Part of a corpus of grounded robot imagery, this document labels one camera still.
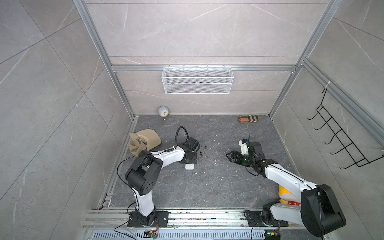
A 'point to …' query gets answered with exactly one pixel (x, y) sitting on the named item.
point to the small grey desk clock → (163, 112)
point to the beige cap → (146, 139)
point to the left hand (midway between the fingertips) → (192, 156)
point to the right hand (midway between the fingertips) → (230, 154)
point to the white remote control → (189, 166)
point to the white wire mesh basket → (197, 80)
